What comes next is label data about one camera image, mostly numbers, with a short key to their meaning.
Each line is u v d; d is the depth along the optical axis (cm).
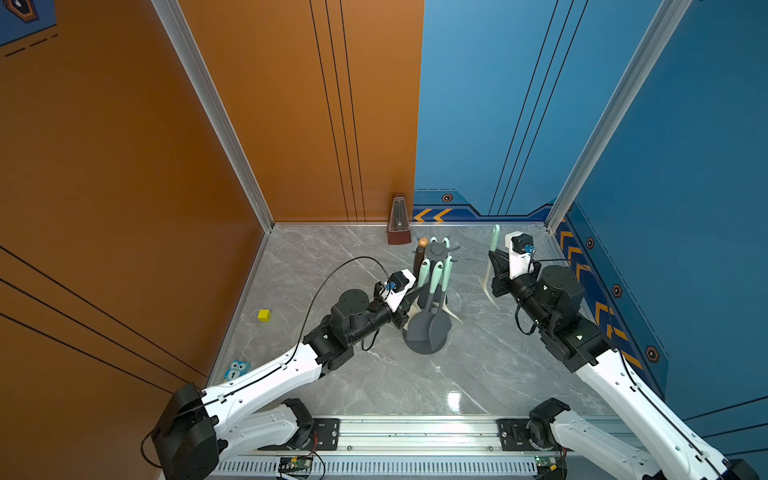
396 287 56
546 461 72
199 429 39
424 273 62
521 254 55
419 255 61
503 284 61
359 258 57
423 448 73
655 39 73
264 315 93
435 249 61
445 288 65
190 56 76
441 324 77
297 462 72
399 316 61
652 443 39
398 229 110
